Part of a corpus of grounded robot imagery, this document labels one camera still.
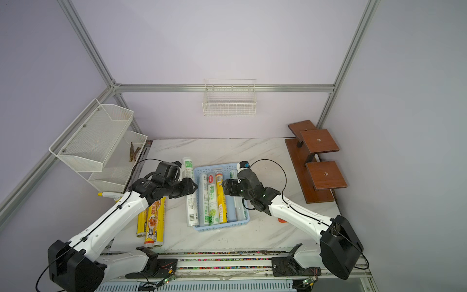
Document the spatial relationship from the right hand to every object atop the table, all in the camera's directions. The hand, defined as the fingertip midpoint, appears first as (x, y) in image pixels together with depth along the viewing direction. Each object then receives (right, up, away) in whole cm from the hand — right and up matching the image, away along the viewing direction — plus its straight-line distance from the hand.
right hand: (230, 185), depth 82 cm
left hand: (-17, -2, -2) cm, 17 cm away
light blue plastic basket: (+3, -14, +5) cm, 15 cm away
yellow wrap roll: (-5, -7, +9) cm, 12 cm away
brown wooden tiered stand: (+41, +2, +2) cm, 41 cm away
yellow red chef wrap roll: (-35, -18, +1) cm, 40 cm away
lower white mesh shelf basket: (-60, +8, +11) cm, 61 cm away
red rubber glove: (+24, -18, +4) cm, 31 cm away
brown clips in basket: (-53, +15, +14) cm, 57 cm away
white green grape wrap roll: (-9, -10, +6) cm, 15 cm away
